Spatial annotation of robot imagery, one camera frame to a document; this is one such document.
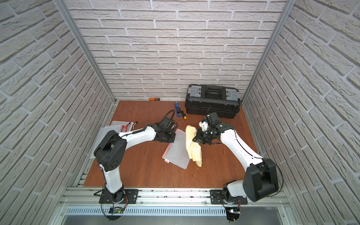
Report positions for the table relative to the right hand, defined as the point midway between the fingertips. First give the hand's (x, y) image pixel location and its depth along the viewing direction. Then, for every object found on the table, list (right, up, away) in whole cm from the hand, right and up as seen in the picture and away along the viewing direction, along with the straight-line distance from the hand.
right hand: (195, 139), depth 80 cm
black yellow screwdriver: (-7, +15, +29) cm, 34 cm away
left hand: (-13, -1, +13) cm, 18 cm away
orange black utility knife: (-35, +28, +41) cm, 61 cm away
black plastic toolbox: (+6, +26, +17) cm, 31 cm away
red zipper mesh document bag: (-67, +2, +21) cm, 70 cm away
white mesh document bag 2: (-58, +8, +26) cm, 64 cm away
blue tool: (-12, +19, +33) cm, 40 cm away
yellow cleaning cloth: (-1, -5, -5) cm, 7 cm away
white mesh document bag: (-12, -11, +11) cm, 19 cm away
